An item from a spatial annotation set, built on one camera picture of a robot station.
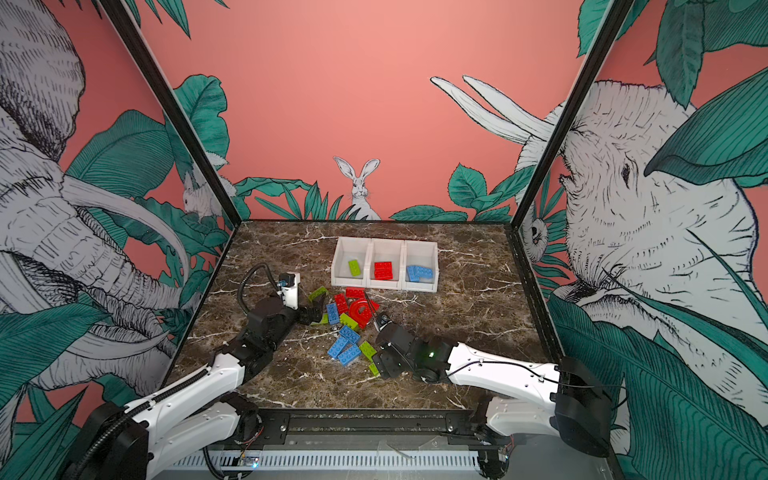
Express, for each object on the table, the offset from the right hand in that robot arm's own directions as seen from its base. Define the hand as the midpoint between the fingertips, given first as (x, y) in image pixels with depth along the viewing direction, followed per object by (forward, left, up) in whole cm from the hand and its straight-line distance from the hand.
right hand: (385, 351), depth 78 cm
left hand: (+15, +21, +8) cm, 27 cm away
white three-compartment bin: (+34, +1, -7) cm, 35 cm away
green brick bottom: (-6, +3, +4) cm, 7 cm away
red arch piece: (+15, +8, -7) cm, 19 cm away
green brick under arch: (+12, +13, -6) cm, 19 cm away
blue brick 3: (+2, +11, -8) cm, 14 cm away
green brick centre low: (+3, +6, -9) cm, 11 cm away
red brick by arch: (+19, +15, -7) cm, 26 cm away
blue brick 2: (+4, +14, -7) cm, 17 cm away
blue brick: (+15, +17, -8) cm, 24 cm away
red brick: (+23, +11, -8) cm, 26 cm away
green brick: (+23, +22, -7) cm, 33 cm away
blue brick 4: (+31, -9, -8) cm, 33 cm away
